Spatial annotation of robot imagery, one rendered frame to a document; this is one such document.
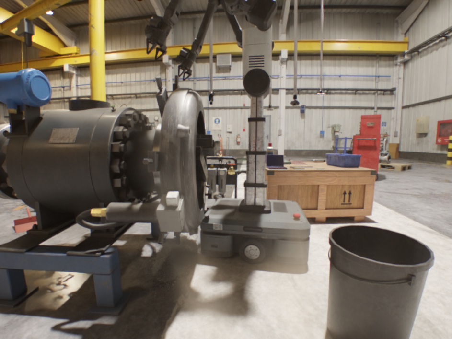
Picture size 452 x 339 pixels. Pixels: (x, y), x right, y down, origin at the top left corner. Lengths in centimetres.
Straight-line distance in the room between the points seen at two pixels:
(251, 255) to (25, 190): 119
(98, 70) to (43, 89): 367
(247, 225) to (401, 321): 75
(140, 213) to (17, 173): 67
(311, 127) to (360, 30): 560
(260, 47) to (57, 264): 148
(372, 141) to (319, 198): 285
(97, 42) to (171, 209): 456
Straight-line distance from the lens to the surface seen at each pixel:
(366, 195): 225
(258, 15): 131
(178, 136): 83
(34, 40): 1531
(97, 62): 498
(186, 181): 84
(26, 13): 776
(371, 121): 474
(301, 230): 125
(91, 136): 109
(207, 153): 105
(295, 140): 1208
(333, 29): 1398
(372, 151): 473
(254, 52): 140
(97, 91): 484
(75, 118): 122
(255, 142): 136
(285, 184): 191
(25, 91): 125
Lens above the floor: 70
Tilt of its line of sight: 7 degrees down
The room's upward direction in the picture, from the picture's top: straight up
